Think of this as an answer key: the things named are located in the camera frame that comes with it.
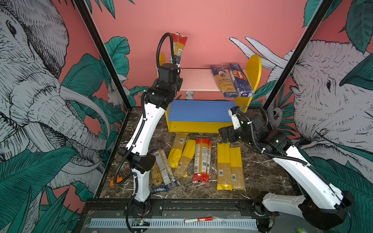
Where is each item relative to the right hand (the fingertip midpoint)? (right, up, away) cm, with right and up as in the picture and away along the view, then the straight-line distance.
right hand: (226, 125), depth 68 cm
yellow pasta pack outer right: (+10, -32, +14) cm, 36 cm away
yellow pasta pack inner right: (+3, -26, +19) cm, 33 cm away
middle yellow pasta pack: (-19, -21, +22) cm, 36 cm away
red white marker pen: (-13, -47, +2) cm, 49 cm away
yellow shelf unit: (-3, +4, +23) cm, 24 cm away
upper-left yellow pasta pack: (-27, -18, +25) cm, 41 cm away
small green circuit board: (-42, -48, +2) cm, 64 cm away
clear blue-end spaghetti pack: (-32, -26, +15) cm, 44 cm away
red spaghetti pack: (-10, -22, +17) cm, 30 cm away
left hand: (-26, +26, +1) cm, 37 cm away
